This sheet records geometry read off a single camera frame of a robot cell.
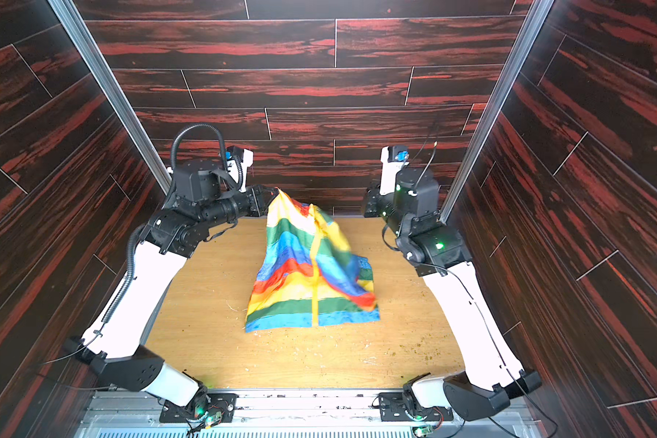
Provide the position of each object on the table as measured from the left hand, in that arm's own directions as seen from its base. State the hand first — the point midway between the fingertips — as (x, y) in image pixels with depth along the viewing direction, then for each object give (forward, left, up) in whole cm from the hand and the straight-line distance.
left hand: (279, 190), depth 63 cm
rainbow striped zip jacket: (-4, -5, -30) cm, 31 cm away
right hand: (+2, -24, +2) cm, 24 cm away
